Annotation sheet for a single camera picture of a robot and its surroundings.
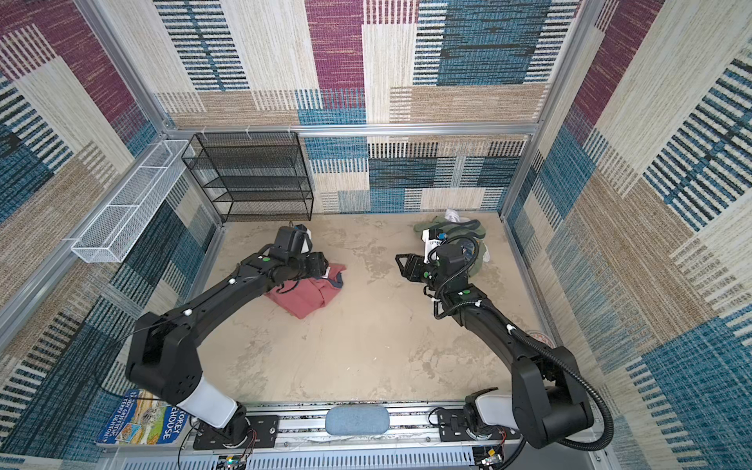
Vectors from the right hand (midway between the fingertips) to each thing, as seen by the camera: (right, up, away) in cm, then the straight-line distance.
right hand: (403, 261), depth 84 cm
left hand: (-24, 0, +3) cm, 24 cm away
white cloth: (+18, +15, +21) cm, 32 cm away
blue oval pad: (-12, -38, -11) cm, 42 cm away
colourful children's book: (-66, -38, -11) cm, 77 cm away
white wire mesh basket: (-70, +7, -13) cm, 72 cm away
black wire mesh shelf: (-53, +30, +25) cm, 65 cm away
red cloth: (-30, -11, +5) cm, 32 cm away
